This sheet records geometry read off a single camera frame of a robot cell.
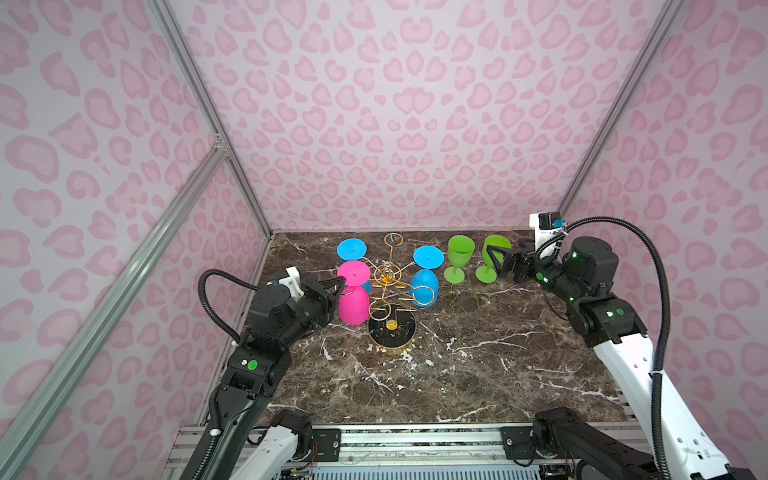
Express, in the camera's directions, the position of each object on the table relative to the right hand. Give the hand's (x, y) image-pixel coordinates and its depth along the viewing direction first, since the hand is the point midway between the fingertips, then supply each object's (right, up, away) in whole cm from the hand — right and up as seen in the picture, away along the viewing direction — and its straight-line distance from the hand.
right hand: (506, 242), depth 66 cm
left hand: (-35, -6, -2) cm, 35 cm away
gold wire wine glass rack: (-25, -22, +25) cm, 42 cm away
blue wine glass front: (-35, -1, +9) cm, 36 cm away
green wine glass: (-4, -2, +29) cm, 29 cm away
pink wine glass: (-34, -14, +6) cm, 37 cm away
